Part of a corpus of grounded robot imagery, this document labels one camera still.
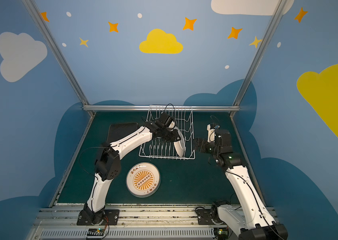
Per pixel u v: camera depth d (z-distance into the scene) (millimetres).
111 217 750
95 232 732
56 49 834
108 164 529
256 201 420
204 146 676
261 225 382
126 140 581
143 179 860
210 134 659
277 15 720
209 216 748
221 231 731
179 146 885
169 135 784
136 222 734
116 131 1066
